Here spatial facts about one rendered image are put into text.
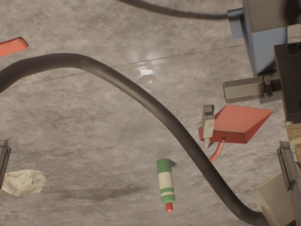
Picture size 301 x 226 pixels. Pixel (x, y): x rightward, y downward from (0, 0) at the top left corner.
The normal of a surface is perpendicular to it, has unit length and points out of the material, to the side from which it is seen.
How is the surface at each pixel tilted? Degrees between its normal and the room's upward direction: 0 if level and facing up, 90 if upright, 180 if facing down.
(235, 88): 60
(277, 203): 90
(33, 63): 98
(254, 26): 0
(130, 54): 0
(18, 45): 0
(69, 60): 69
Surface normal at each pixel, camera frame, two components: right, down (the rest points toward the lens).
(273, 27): 0.12, 0.90
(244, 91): -0.19, 0.11
